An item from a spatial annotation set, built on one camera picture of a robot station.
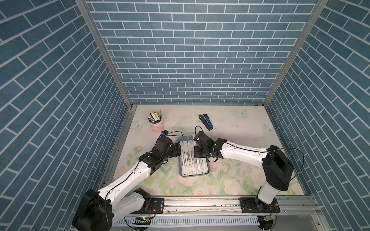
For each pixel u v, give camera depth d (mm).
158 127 985
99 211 384
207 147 656
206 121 1083
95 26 772
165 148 637
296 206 757
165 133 744
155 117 992
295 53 882
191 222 770
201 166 864
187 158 892
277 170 456
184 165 867
